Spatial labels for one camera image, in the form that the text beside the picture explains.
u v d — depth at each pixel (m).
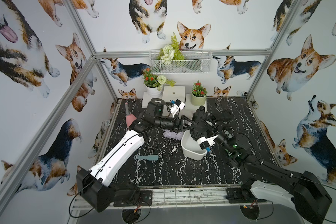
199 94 0.86
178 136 0.95
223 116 1.03
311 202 0.41
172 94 0.94
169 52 0.79
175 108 0.63
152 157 0.89
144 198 0.74
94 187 0.37
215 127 0.62
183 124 0.56
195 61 0.93
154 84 0.88
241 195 0.68
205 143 0.58
